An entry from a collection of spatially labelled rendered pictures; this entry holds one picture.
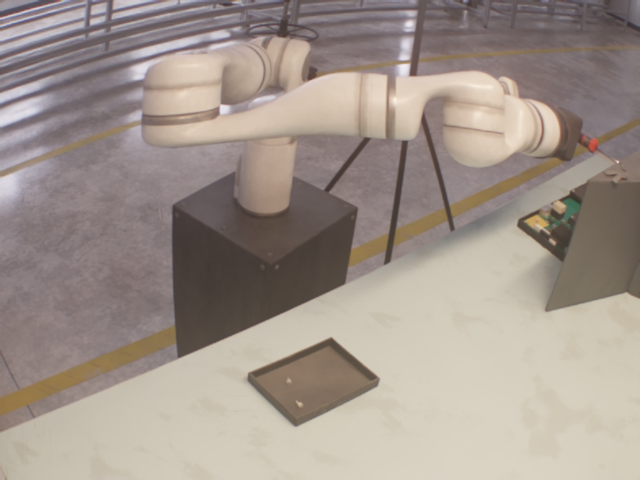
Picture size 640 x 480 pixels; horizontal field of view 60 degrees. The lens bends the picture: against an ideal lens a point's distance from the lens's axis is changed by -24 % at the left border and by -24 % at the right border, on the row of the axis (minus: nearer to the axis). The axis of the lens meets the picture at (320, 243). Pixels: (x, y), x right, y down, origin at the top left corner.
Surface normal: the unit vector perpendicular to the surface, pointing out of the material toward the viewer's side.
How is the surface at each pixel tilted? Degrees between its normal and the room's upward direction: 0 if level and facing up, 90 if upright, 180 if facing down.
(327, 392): 0
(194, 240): 90
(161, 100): 77
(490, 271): 0
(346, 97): 59
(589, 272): 90
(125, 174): 0
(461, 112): 73
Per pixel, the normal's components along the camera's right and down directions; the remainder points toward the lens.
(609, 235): 0.29, 0.58
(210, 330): -0.60, 0.40
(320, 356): 0.11, -0.82
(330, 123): -0.11, 0.74
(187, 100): 0.41, 0.32
